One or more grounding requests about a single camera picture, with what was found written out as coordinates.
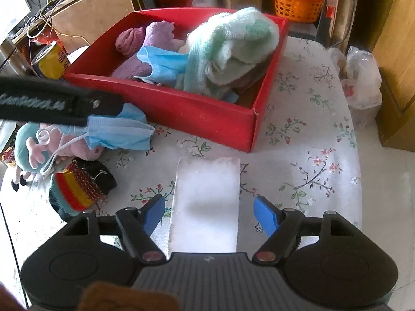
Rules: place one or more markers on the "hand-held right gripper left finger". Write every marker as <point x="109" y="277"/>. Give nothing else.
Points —
<point x="154" y="213"/>

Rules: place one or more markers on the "orange plastic basket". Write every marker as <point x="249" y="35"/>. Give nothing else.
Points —
<point x="296" y="5"/>

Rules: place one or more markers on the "mint green towel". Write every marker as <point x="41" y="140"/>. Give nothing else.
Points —
<point x="233" y="45"/>

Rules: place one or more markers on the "striped knit sock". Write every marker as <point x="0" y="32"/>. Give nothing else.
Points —
<point x="77" y="188"/>

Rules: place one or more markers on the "crumpled white plastic bag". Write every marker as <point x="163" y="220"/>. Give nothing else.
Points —
<point x="360" y="77"/>

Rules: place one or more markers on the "purple socks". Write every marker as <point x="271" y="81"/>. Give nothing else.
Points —
<point x="155" y="42"/>

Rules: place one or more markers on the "pink plush toy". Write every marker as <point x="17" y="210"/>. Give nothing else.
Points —
<point x="24" y="147"/>

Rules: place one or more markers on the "tall wooden cabinet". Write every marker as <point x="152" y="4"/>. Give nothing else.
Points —
<point x="398" y="55"/>

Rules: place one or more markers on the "wooden desk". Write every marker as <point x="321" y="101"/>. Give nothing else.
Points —
<point x="94" y="16"/>

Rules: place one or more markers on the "floral tablecloth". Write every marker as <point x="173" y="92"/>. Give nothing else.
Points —
<point x="308" y="142"/>

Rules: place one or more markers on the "computer monitor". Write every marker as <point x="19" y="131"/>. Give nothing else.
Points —
<point x="13" y="6"/>

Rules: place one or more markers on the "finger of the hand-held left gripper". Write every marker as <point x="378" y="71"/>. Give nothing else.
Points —
<point x="103" y="105"/>

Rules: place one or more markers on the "yellow drink can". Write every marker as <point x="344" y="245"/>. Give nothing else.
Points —
<point x="52" y="61"/>

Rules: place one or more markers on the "blue face mask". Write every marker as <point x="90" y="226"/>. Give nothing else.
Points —
<point x="231" y="97"/>
<point x="123" y="132"/>
<point x="162" y="64"/>

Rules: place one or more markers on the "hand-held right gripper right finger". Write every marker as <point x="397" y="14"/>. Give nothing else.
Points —
<point x="264" y="213"/>

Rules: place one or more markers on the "pink sock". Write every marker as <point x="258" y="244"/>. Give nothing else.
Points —
<point x="129" y="40"/>

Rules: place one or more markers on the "red cardboard box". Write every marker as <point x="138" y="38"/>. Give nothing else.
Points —
<point x="194" y="116"/>

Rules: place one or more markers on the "white towel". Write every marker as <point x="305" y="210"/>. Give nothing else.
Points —
<point x="206" y="201"/>

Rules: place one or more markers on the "red snack packet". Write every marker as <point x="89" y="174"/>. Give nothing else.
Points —
<point x="7" y="157"/>

